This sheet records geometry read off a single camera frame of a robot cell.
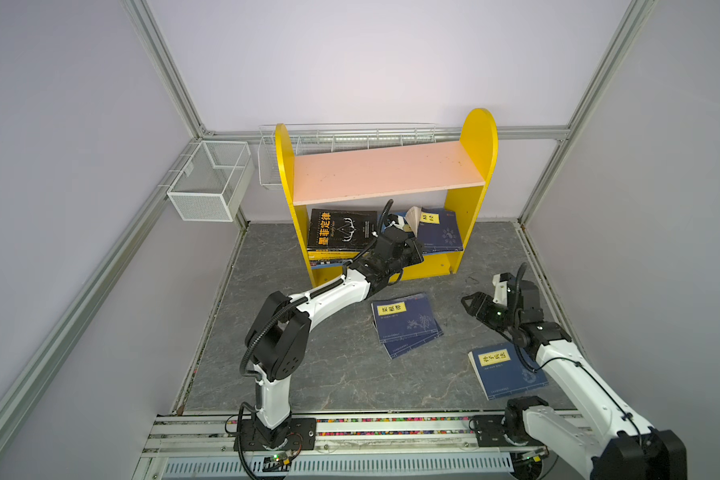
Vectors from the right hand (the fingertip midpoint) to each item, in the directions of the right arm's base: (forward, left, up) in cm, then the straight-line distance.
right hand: (469, 304), depth 83 cm
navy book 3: (-8, +20, -11) cm, 24 cm away
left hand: (+12, +11, +10) cm, 20 cm away
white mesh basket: (+43, +83, +11) cm, 95 cm away
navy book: (+21, +8, +8) cm, 24 cm away
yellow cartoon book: (+13, +39, +7) cm, 42 cm away
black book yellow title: (+20, +37, +10) cm, 43 cm away
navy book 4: (-15, -9, -12) cm, 21 cm away
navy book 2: (+1, +18, -10) cm, 20 cm away
